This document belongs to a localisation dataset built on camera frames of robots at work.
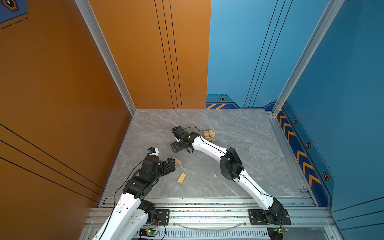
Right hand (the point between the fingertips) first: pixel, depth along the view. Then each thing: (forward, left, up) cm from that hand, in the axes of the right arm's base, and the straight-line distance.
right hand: (177, 145), depth 101 cm
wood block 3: (-23, -5, +1) cm, 23 cm away
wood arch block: (+8, -24, +3) cm, 25 cm away
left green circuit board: (-48, +10, -2) cm, 49 cm away
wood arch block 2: (+7, -20, +3) cm, 21 cm away
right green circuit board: (-48, -51, -2) cm, 70 cm away
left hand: (-18, +1, +13) cm, 22 cm away
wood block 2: (-12, -1, +1) cm, 13 cm away
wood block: (+3, -23, +3) cm, 23 cm away
